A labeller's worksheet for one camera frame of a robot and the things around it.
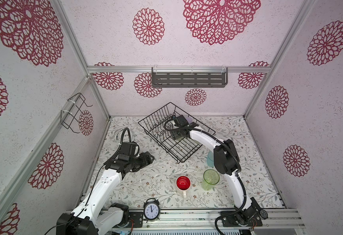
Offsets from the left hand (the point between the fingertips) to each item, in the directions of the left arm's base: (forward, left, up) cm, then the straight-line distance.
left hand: (149, 162), depth 81 cm
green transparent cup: (-4, -36, -13) cm, 39 cm away
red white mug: (-7, -19, -11) cm, 23 cm away
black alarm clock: (-22, -1, -10) cm, 24 cm away
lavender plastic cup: (+32, -25, +1) cm, 40 cm away
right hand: (+27, -16, -4) cm, 32 cm away
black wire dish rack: (+35, +1, -8) cm, 36 cm away
